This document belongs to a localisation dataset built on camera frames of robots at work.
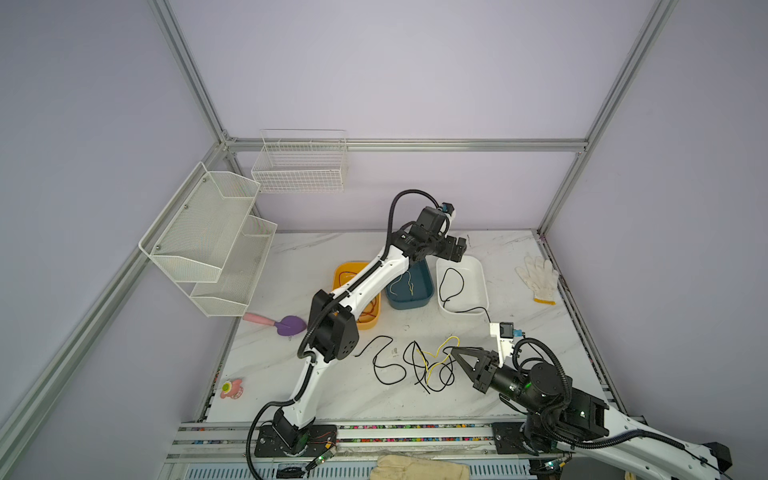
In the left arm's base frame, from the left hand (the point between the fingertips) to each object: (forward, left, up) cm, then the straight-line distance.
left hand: (451, 243), depth 86 cm
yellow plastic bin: (-16, +25, -19) cm, 35 cm away
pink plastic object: (-13, +62, -23) cm, 67 cm away
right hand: (-34, +4, 0) cm, 34 cm away
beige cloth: (-52, +17, -22) cm, 59 cm away
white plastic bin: (-2, -7, -21) cm, 22 cm away
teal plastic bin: (-2, +10, -21) cm, 24 cm away
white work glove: (+5, -38, -23) cm, 44 cm away
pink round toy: (-36, +60, -20) cm, 72 cm away
